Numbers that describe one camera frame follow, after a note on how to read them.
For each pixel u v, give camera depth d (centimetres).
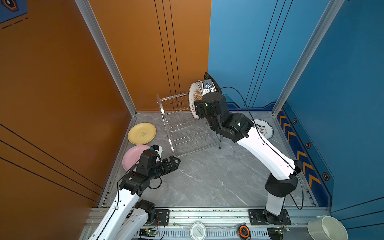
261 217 72
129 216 59
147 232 70
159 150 70
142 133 106
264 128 109
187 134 103
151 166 57
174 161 67
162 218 73
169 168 65
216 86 70
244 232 67
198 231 65
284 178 42
